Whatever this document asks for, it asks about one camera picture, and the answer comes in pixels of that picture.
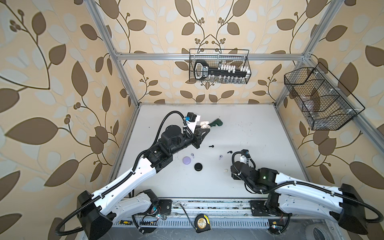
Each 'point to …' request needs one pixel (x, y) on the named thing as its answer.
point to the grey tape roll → (318, 231)
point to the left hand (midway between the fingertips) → (208, 127)
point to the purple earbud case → (186, 160)
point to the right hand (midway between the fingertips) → (234, 170)
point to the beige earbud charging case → (204, 124)
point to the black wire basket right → (324, 103)
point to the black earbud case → (198, 166)
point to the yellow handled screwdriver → (125, 222)
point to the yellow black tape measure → (202, 223)
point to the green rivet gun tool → (217, 121)
